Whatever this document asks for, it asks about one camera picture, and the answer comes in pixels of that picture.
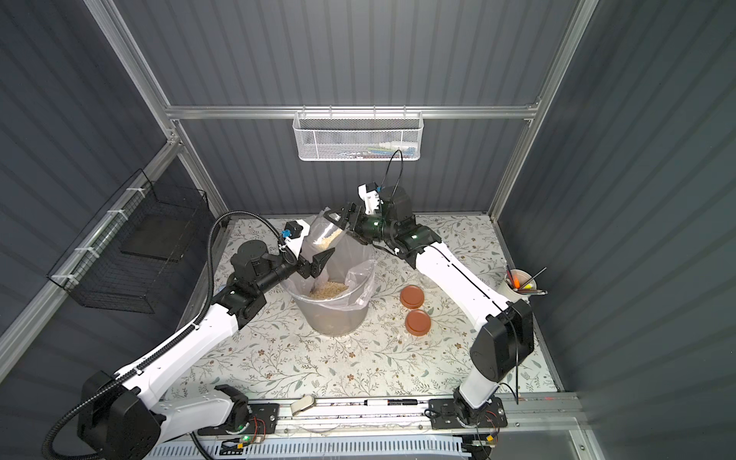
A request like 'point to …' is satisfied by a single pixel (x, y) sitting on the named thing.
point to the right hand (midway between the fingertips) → (336, 220)
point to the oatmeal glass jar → (324, 235)
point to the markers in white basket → (384, 150)
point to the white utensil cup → (519, 284)
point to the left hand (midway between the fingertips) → (323, 241)
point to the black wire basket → (126, 255)
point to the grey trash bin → (332, 308)
